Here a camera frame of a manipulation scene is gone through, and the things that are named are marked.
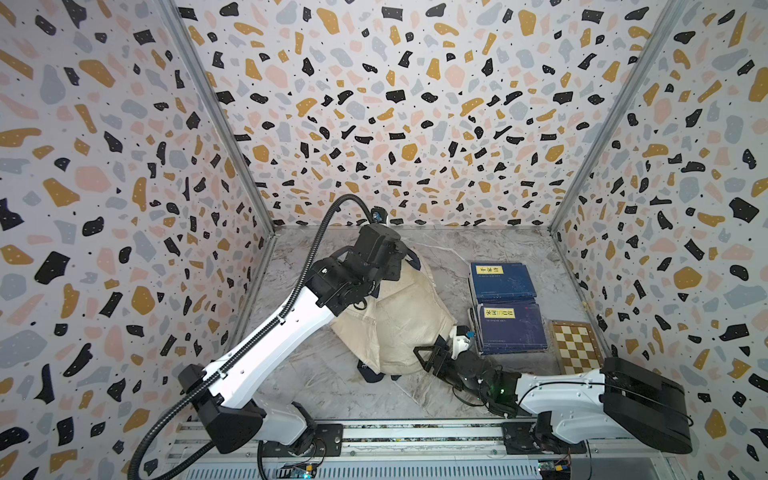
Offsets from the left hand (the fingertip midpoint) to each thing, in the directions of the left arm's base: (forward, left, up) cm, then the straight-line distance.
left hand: (394, 251), depth 69 cm
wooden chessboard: (-10, -53, -32) cm, 63 cm away
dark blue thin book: (+11, -35, -28) cm, 46 cm away
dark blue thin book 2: (-5, -34, -29) cm, 45 cm away
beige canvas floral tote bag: (-1, -3, -28) cm, 28 cm away
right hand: (-15, -6, -25) cm, 30 cm away
